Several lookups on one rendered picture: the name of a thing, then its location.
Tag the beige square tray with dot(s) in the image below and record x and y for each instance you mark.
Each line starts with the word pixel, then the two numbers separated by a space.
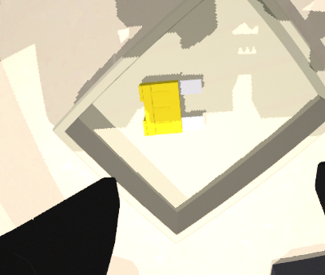
pixel 262 98

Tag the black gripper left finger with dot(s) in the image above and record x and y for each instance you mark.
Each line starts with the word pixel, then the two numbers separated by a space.
pixel 76 237

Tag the yellow fuse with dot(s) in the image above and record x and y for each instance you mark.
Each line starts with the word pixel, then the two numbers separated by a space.
pixel 162 107

